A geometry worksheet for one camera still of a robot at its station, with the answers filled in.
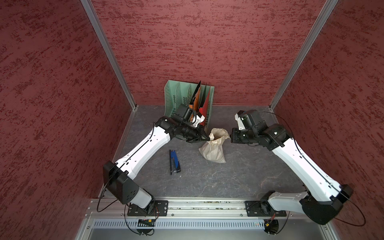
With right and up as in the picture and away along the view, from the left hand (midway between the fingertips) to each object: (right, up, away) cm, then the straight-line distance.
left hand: (207, 141), depth 69 cm
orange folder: (-6, +18, +14) cm, 24 cm away
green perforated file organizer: (-20, +28, +40) cm, 53 cm away
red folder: (-1, +16, +12) cm, 20 cm away
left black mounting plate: (-23, -35, +5) cm, 42 cm away
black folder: (-6, +26, +16) cm, 31 cm away
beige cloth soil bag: (+4, -6, +9) cm, 11 cm away
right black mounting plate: (+23, -34, +4) cm, 42 cm away
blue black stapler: (-18, -17, +18) cm, 31 cm away
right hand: (+11, +1, +2) cm, 11 cm away
